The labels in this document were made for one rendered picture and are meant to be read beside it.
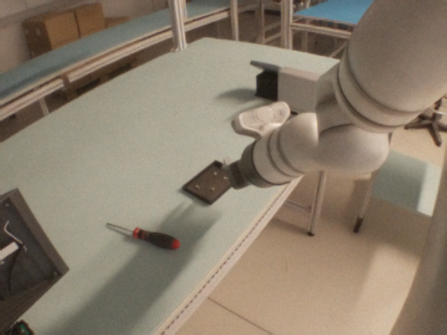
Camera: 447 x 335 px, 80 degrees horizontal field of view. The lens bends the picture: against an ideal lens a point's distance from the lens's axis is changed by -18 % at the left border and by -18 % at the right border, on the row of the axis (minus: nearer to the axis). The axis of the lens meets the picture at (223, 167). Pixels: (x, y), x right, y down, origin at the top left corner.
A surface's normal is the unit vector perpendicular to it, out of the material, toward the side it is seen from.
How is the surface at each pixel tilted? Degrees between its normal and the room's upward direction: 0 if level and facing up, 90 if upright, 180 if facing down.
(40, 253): 90
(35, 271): 90
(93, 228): 0
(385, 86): 115
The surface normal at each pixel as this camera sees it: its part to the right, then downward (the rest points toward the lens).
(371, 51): -0.93, 0.28
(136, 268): -0.07, -0.78
